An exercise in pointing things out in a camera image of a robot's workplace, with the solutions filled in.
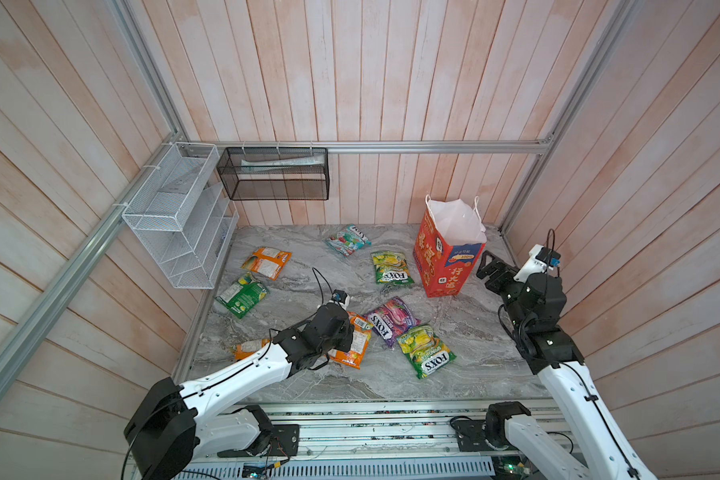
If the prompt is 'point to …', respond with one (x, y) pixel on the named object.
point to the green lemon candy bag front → (424, 352)
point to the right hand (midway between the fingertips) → (497, 258)
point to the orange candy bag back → (267, 261)
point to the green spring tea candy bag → (391, 268)
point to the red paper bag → (450, 243)
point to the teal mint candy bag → (349, 240)
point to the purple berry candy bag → (392, 320)
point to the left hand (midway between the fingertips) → (347, 333)
